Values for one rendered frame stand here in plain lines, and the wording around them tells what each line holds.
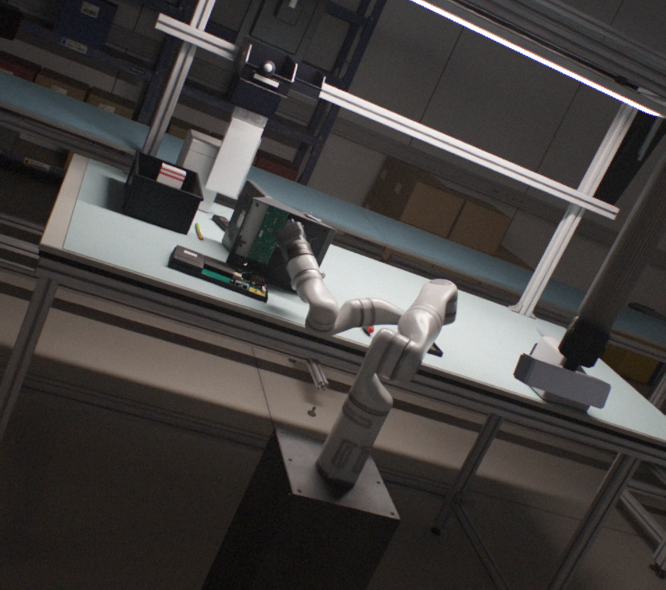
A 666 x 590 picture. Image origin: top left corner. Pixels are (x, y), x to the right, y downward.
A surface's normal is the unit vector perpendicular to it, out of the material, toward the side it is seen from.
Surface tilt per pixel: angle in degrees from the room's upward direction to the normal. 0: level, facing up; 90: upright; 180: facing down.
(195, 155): 90
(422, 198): 90
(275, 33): 98
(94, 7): 90
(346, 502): 0
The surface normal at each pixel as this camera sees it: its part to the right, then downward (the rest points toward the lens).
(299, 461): 0.40, -0.89
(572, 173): 0.20, 0.33
